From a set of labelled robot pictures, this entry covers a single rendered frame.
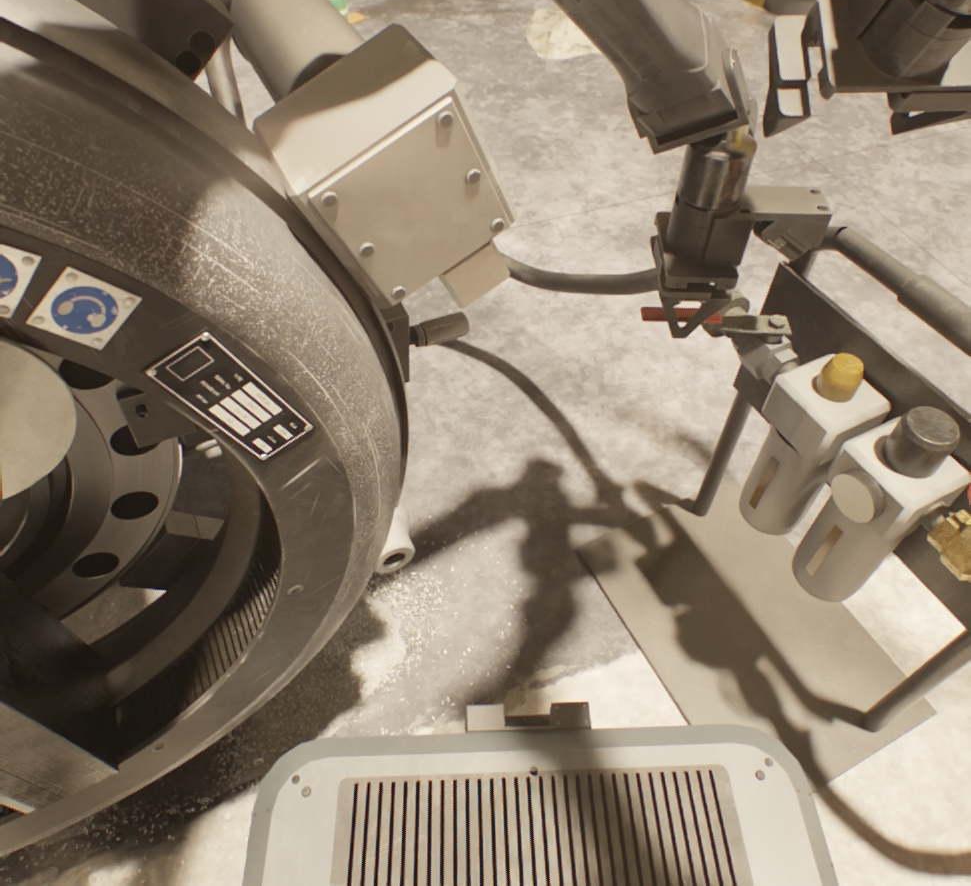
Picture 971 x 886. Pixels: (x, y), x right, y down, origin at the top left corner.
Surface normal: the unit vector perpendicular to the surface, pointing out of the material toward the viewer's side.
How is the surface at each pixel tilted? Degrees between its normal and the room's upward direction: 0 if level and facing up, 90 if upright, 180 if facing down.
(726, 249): 90
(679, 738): 45
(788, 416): 90
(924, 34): 115
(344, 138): 23
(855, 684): 0
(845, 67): 30
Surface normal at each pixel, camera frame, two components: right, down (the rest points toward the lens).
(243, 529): -0.38, 0.47
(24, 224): 0.47, 0.64
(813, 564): -0.90, 0.33
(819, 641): 0.00, -0.65
